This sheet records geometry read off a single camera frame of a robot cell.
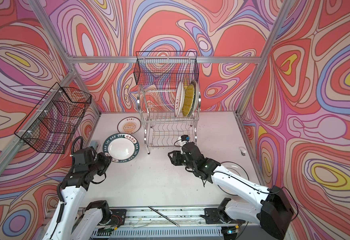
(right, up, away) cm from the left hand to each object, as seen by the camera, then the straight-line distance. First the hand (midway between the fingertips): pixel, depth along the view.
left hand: (114, 154), depth 79 cm
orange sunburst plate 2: (-2, +16, +33) cm, 37 cm away
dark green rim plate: (+1, +2, +8) cm, 8 cm away
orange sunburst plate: (+35, +31, +6) cm, 47 cm away
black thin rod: (+27, -30, -5) cm, 41 cm away
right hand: (+31, -1, -1) cm, 31 cm away
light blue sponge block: (-20, +4, +17) cm, 26 cm away
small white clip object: (+76, -1, +17) cm, 78 cm away
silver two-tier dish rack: (+23, +14, +26) cm, 38 cm away
